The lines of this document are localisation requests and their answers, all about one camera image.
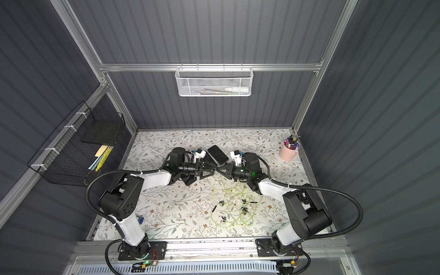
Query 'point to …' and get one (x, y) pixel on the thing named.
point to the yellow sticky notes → (102, 148)
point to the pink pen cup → (289, 148)
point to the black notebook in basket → (103, 132)
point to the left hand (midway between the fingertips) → (216, 172)
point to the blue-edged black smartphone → (219, 156)
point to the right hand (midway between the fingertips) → (219, 170)
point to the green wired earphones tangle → (235, 204)
